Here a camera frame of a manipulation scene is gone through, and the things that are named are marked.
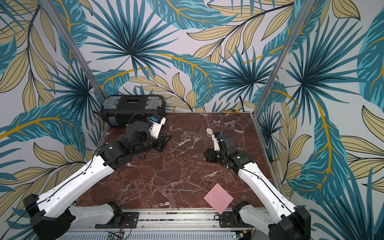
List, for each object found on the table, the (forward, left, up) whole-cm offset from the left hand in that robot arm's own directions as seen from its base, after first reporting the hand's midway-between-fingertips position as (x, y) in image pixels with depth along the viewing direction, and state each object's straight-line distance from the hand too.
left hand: (168, 138), depth 68 cm
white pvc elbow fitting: (+25, -23, -28) cm, 44 cm away
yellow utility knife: (+48, -41, -29) cm, 69 cm away
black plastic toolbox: (+29, +36, -12) cm, 48 cm away
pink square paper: (-18, -26, -31) cm, 44 cm away
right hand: (0, -19, -13) cm, 23 cm away
